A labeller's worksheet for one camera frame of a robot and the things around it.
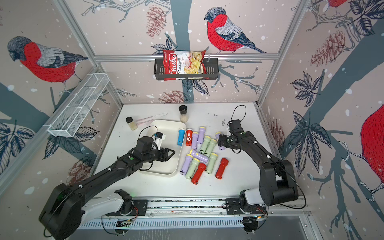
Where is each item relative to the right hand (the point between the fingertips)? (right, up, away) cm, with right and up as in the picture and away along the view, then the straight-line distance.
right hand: (222, 141), depth 90 cm
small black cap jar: (-61, +11, +10) cm, 63 cm away
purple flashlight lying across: (-15, -9, 0) cm, 17 cm away
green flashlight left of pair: (-10, -2, +4) cm, 12 cm away
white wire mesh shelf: (-79, +18, -14) cm, 83 cm away
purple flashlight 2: (-22, -14, -3) cm, 26 cm away
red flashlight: (-13, -14, -6) cm, 20 cm away
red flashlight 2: (-2, -15, -5) cm, 16 cm away
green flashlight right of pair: (-7, -5, +2) cm, 9 cm away
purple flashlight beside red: (-17, 0, +5) cm, 18 cm away
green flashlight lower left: (-18, -15, -6) cm, 24 cm away
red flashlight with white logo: (-21, +2, +8) cm, 22 cm away
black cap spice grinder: (-25, +20, +12) cm, 34 cm away
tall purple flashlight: (-12, +5, +11) cm, 17 cm away
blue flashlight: (-27, +2, +8) cm, 28 cm away
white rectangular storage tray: (-35, +6, +14) cm, 39 cm away
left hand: (-29, -3, -9) cm, 30 cm away
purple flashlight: (0, -5, +3) cm, 6 cm away
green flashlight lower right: (-7, -13, -4) cm, 15 cm away
